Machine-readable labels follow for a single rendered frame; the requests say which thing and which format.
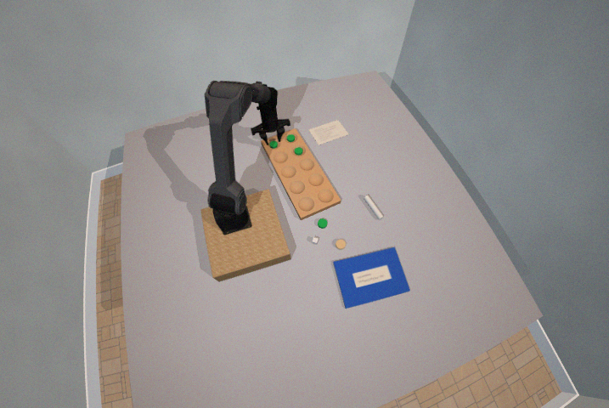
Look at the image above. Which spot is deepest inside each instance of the cream paper sheet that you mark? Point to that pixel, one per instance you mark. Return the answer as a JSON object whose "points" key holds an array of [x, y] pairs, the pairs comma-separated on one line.
{"points": [[327, 132]]}

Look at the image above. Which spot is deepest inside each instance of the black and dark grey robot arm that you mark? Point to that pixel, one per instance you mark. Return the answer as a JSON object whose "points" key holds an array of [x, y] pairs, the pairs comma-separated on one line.
{"points": [[226, 104]]}

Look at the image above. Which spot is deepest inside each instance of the blue exercise book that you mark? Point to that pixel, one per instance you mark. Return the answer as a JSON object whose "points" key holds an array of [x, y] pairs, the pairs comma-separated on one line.
{"points": [[370, 277]]}

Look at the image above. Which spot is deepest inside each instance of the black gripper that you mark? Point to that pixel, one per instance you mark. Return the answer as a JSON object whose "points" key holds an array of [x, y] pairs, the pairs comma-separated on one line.
{"points": [[269, 127]]}

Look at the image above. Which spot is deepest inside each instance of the cream cylinder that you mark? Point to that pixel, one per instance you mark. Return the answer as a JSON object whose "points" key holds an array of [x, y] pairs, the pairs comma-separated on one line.
{"points": [[373, 207]]}

